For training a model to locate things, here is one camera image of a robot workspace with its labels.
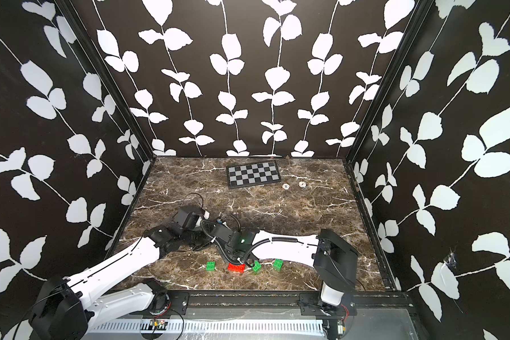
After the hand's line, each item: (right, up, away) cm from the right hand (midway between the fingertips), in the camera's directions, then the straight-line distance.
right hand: (224, 245), depth 80 cm
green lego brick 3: (+21, -8, 0) cm, 22 cm away
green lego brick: (-6, -9, +2) cm, 11 cm away
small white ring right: (+36, +22, +31) cm, 52 cm away
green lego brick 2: (+13, -9, 0) cm, 15 cm away
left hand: (0, +4, -1) cm, 4 cm away
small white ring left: (+27, +21, +29) cm, 45 cm away
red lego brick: (+5, -10, +2) cm, 11 cm away
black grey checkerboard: (+10, +28, +31) cm, 42 cm away
